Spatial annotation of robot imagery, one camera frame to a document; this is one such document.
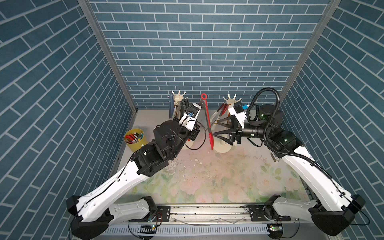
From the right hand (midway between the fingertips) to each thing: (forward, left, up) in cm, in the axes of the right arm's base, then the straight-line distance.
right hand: (220, 129), depth 59 cm
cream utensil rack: (+19, -4, -42) cm, 46 cm away
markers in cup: (+9, +48, -25) cm, 55 cm away
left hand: (+3, +8, +4) cm, 10 cm away
